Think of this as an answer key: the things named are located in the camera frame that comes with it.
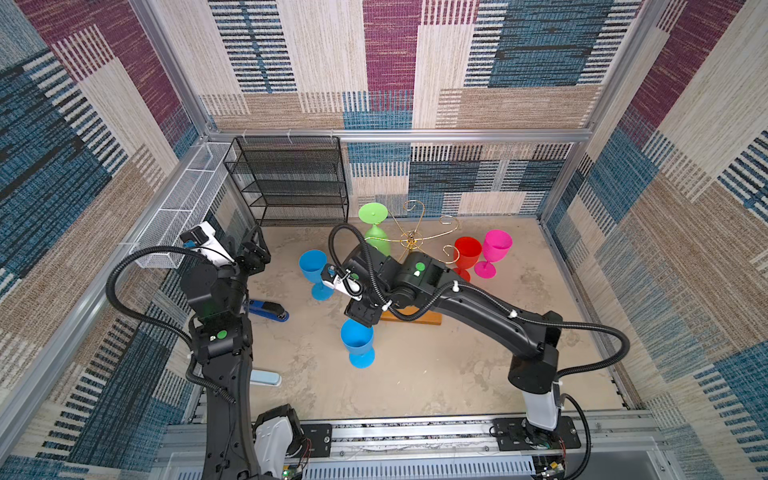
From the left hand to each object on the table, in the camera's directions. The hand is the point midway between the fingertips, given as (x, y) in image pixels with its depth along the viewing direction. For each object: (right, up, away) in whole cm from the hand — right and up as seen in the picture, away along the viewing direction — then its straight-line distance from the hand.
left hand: (247, 232), depth 66 cm
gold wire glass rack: (+37, -1, +7) cm, 38 cm away
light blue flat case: (-2, -39, +16) cm, 42 cm away
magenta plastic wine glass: (+64, -3, +26) cm, 69 cm away
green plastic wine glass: (+27, +5, +10) cm, 29 cm away
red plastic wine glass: (+55, -4, +28) cm, 62 cm away
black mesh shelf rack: (-4, +21, +43) cm, 48 cm away
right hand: (+25, -16, +5) cm, 31 cm away
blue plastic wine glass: (+23, -28, +16) cm, 40 cm away
